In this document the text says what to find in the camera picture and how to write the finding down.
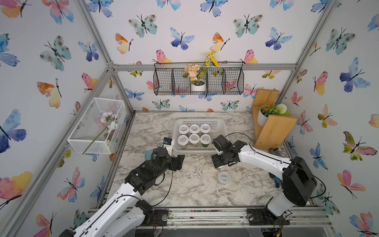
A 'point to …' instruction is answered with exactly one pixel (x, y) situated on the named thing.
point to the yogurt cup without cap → (224, 177)
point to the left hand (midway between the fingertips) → (179, 153)
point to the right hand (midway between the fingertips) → (218, 159)
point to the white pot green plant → (272, 109)
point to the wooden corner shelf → (276, 128)
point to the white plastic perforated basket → (218, 127)
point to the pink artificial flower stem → (106, 119)
